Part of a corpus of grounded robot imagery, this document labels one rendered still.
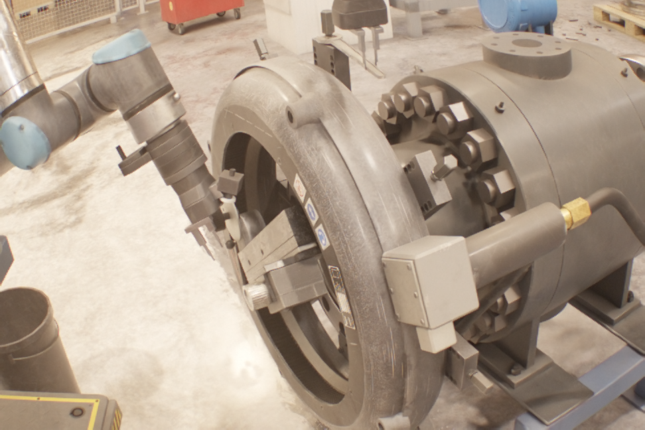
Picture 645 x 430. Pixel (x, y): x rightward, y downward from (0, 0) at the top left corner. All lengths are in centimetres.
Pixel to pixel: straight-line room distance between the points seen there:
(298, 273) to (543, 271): 46
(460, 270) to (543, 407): 62
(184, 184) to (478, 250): 42
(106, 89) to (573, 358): 148
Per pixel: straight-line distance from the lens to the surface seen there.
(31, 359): 186
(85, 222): 322
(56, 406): 163
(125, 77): 105
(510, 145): 128
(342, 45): 118
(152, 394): 209
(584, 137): 140
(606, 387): 159
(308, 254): 115
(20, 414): 165
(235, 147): 147
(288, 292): 115
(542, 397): 153
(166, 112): 105
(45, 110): 105
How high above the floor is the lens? 131
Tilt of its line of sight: 25 degrees down
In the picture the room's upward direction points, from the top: 7 degrees counter-clockwise
